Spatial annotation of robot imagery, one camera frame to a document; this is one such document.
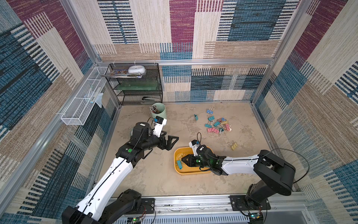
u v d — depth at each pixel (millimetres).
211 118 1083
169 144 639
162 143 630
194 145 792
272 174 447
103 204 416
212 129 1019
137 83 1059
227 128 1019
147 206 731
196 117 1087
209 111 1153
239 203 743
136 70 878
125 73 916
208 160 669
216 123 1055
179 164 851
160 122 633
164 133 755
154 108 939
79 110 918
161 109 943
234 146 940
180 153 897
